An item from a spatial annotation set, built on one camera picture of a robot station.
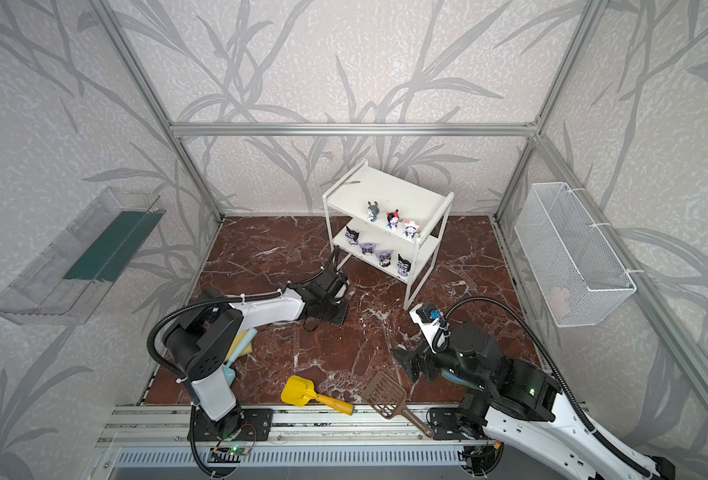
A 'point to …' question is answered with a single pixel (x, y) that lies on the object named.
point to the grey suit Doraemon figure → (373, 211)
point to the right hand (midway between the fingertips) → (406, 328)
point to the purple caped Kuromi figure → (384, 258)
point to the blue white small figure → (411, 228)
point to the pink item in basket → (558, 299)
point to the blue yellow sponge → (455, 378)
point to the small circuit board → (232, 450)
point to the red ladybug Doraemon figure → (393, 219)
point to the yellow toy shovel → (299, 391)
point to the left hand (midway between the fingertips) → (350, 305)
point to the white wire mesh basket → (577, 273)
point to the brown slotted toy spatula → (388, 396)
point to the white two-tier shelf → (346, 204)
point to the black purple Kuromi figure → (352, 237)
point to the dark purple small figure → (367, 248)
